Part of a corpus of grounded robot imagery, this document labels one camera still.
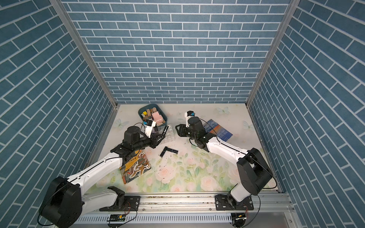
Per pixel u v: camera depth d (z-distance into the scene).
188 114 0.76
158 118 1.04
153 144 0.72
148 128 0.72
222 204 0.73
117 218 0.72
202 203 0.75
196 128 0.65
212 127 1.05
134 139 0.64
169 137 0.79
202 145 0.62
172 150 0.92
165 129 0.80
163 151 0.92
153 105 1.12
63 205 0.40
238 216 0.71
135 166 0.86
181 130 0.74
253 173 0.45
